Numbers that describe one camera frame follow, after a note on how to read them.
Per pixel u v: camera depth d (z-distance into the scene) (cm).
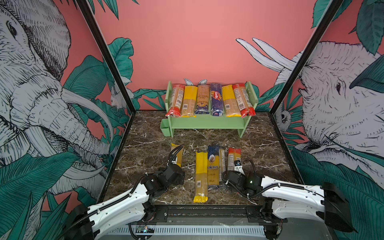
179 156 93
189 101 84
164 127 105
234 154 93
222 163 90
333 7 69
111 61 90
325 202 42
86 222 41
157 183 58
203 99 86
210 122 95
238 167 73
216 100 84
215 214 75
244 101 84
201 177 85
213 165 88
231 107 82
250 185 55
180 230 70
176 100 83
